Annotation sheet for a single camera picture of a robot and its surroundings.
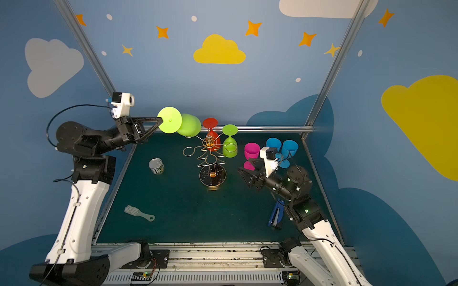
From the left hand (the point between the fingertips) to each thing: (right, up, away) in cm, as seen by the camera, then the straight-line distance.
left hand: (160, 120), depth 49 cm
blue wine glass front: (+44, -4, +48) cm, 65 cm away
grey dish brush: (-27, -38, +37) cm, 60 cm away
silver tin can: (-22, -17, +50) cm, 57 cm away
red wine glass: (+12, -4, +30) cm, 33 cm away
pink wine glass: (+32, -9, +49) cm, 59 cm away
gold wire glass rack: (+9, -21, +50) cm, 55 cm away
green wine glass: (+19, -5, +44) cm, 49 cm away
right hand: (+25, -12, +13) cm, 31 cm away
